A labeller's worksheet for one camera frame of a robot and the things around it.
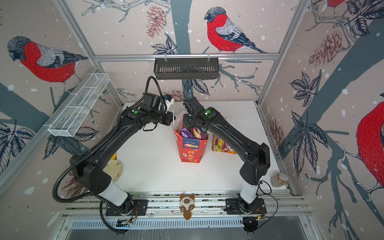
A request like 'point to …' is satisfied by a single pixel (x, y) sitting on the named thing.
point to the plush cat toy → (186, 205)
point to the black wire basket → (186, 69)
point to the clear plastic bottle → (279, 180)
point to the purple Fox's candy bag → (185, 133)
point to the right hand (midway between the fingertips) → (184, 123)
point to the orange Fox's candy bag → (218, 145)
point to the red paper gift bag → (190, 150)
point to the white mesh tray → (76, 106)
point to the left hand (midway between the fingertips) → (174, 117)
